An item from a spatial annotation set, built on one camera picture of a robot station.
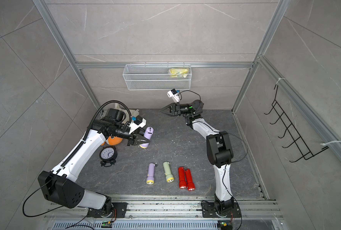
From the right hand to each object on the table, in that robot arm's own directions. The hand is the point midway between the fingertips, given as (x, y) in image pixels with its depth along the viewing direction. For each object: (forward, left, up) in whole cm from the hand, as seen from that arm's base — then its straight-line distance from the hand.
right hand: (162, 114), depth 74 cm
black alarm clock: (-9, +37, -29) cm, 48 cm away
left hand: (-11, +7, -5) cm, 13 cm away
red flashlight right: (-28, -15, -31) cm, 44 cm away
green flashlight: (-23, -3, -29) cm, 37 cm away
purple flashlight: (-14, +6, +2) cm, 15 cm away
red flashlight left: (-26, -10, -30) cm, 41 cm away
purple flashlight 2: (-24, +8, -28) cm, 38 cm away
